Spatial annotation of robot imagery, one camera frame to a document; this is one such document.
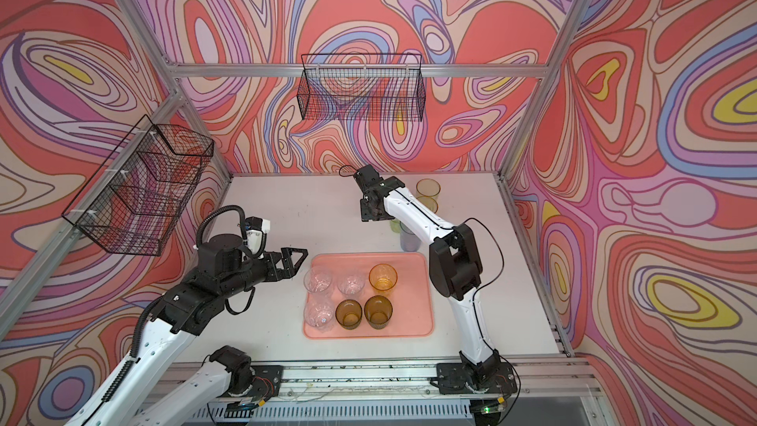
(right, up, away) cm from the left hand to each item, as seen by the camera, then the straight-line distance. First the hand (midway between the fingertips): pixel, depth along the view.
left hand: (298, 255), depth 70 cm
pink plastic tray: (+16, -15, +17) cm, 28 cm away
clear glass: (+2, -19, +14) cm, 23 cm away
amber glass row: (+21, -10, +17) cm, 28 cm away
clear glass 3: (+11, -13, +20) cm, 26 cm away
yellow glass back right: (+36, +18, +28) cm, 49 cm away
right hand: (+19, +7, +24) cm, 31 cm away
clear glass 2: (+1, -10, +16) cm, 19 cm away
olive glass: (+19, -16, +7) cm, 26 cm away
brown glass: (+11, -19, +13) cm, 26 cm away
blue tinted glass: (+29, 0, +23) cm, 37 cm away
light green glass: (+25, +5, +28) cm, 38 cm away
